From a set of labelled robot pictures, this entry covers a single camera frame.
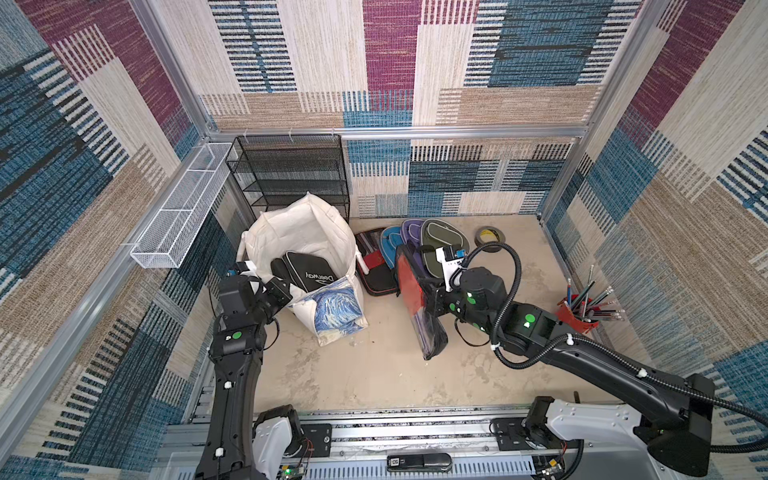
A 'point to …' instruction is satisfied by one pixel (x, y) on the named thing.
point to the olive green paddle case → (437, 233)
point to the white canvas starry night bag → (310, 226)
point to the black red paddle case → (381, 280)
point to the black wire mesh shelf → (275, 168)
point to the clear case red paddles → (410, 275)
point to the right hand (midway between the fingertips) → (424, 287)
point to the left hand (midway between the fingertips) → (289, 280)
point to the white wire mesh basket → (165, 240)
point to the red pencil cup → (579, 313)
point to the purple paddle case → (411, 231)
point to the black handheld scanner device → (435, 463)
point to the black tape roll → (491, 248)
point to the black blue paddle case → (391, 237)
